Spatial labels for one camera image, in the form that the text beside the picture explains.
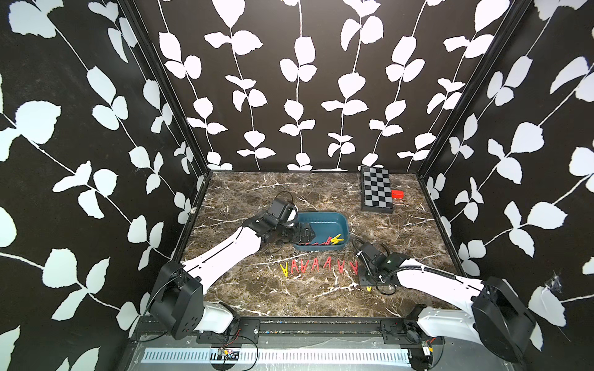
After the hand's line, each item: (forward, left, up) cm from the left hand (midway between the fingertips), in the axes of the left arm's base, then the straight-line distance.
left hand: (307, 233), depth 81 cm
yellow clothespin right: (+4, -13, -14) cm, 19 cm away
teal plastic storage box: (+12, -9, -15) cm, 21 cm away
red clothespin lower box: (+2, -9, -13) cm, 16 cm away
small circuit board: (-33, +27, -14) cm, 45 cm away
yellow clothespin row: (-7, +9, -14) cm, 18 cm away
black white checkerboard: (+29, -36, -13) cm, 48 cm away
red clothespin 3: (-7, -13, -14) cm, 20 cm away
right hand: (-11, -20, -14) cm, 26 cm away
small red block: (+28, -46, -14) cm, 56 cm away
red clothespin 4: (-7, +2, -15) cm, 16 cm away
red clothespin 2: (-6, -3, -13) cm, 15 cm away
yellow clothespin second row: (-16, -22, -13) cm, 30 cm away
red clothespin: (-5, -8, -14) cm, 17 cm away
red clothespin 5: (-6, +5, -14) cm, 16 cm away
